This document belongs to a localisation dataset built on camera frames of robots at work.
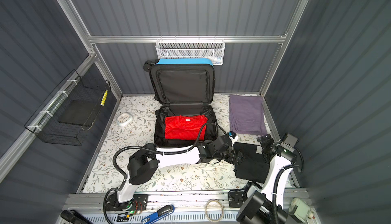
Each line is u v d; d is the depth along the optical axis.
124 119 1.02
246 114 1.06
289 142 0.59
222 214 0.70
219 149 0.63
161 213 0.68
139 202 0.72
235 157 0.69
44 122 0.62
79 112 0.77
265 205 0.43
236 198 0.74
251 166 0.83
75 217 0.67
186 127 0.96
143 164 0.52
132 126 1.02
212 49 0.83
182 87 0.94
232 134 0.73
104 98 0.83
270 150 0.57
